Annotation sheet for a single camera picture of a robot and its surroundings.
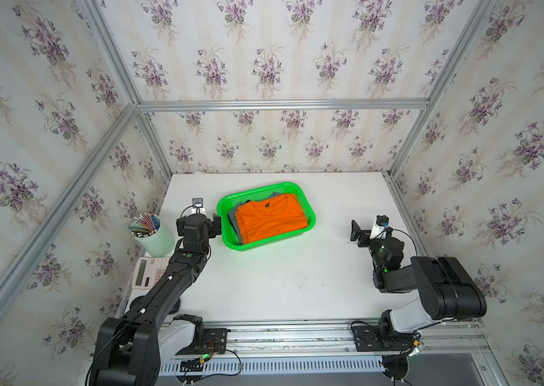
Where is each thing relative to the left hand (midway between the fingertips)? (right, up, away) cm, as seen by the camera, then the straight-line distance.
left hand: (204, 216), depth 84 cm
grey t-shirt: (+8, -1, +16) cm, 18 cm away
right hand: (+61, -2, +6) cm, 61 cm away
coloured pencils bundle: (-22, -4, +2) cm, 23 cm away
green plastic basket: (+6, -10, +14) cm, 18 cm away
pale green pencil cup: (-16, -10, +1) cm, 19 cm away
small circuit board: (0, -44, -13) cm, 46 cm away
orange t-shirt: (+22, -2, +14) cm, 26 cm away
